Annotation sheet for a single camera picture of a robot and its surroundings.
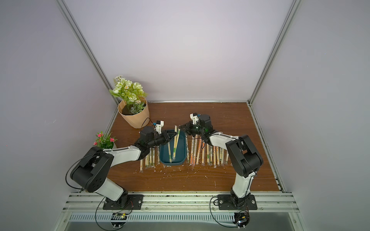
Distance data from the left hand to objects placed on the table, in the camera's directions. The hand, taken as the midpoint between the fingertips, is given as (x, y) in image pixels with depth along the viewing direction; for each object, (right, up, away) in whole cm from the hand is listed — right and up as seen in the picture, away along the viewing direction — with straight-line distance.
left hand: (178, 134), depth 84 cm
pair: (+27, -15, +6) cm, 32 cm away
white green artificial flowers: (-29, +25, +4) cm, 39 cm away
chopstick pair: (+12, -11, +9) cm, 18 cm away
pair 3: (-17, -15, +6) cm, 23 cm away
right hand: (0, +5, +2) cm, 6 cm away
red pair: (-23, -20, +2) cm, 30 cm away
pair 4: (-20, -18, +4) cm, 27 cm away
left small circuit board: (-30, -41, -12) cm, 52 cm away
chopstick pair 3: (+23, -16, +6) cm, 28 cm away
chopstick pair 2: (+15, -15, +6) cm, 22 cm away
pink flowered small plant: (-44, -5, 0) cm, 44 cm away
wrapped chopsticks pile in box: (-6, -13, +8) cm, 16 cm away
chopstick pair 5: (-13, -14, +7) cm, 21 cm away
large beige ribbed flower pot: (-27, +8, +11) cm, 30 cm away
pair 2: (+31, -16, +6) cm, 35 cm away
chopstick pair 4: (+25, -17, +4) cm, 30 cm away
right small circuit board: (+33, -42, -13) cm, 55 cm away
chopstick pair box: (-1, -2, +1) cm, 3 cm away
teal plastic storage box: (+1, -13, +6) cm, 15 cm away
